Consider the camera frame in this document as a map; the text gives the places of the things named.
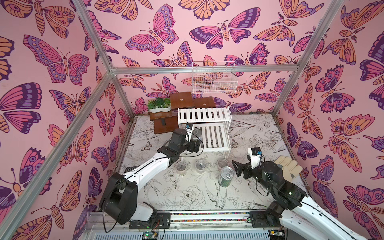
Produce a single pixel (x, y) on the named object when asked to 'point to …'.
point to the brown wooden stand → (167, 121)
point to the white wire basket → (214, 77)
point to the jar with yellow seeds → (181, 167)
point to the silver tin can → (197, 132)
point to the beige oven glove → (290, 168)
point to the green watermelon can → (226, 176)
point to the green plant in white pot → (159, 105)
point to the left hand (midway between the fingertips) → (195, 137)
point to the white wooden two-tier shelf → (211, 125)
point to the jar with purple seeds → (200, 165)
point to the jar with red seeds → (222, 163)
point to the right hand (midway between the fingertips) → (238, 159)
